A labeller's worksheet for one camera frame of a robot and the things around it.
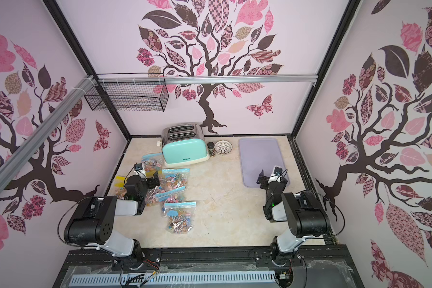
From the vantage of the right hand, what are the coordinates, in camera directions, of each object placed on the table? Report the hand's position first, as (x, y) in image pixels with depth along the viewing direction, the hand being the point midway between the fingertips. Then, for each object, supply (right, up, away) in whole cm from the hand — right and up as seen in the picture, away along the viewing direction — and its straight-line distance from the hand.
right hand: (272, 171), depth 91 cm
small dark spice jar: (-33, +11, +14) cm, 37 cm away
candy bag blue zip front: (-46, -21, -7) cm, 51 cm away
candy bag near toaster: (-68, +4, +15) cm, 70 cm away
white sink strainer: (-25, +13, +20) cm, 35 cm away
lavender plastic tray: (-3, +8, +19) cm, 21 cm away
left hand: (-66, -3, +4) cm, 66 cm away
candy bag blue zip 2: (-56, -12, +1) cm, 57 cm away
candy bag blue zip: (-53, -6, +4) cm, 54 cm away
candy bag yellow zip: (-80, -11, +2) cm, 81 cm away
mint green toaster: (-47, +15, +2) cm, 49 cm away
